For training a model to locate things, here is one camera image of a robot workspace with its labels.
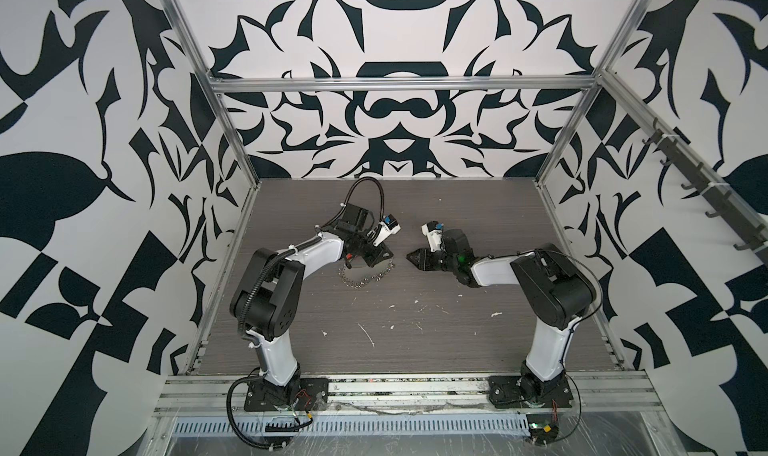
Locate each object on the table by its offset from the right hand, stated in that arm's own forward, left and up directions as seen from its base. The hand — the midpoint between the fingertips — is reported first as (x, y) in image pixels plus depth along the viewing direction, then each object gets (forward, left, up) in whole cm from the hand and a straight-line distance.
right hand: (412, 253), depth 95 cm
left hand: (+1, +7, +4) cm, 8 cm away
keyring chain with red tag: (-6, +11, -4) cm, 13 cm away
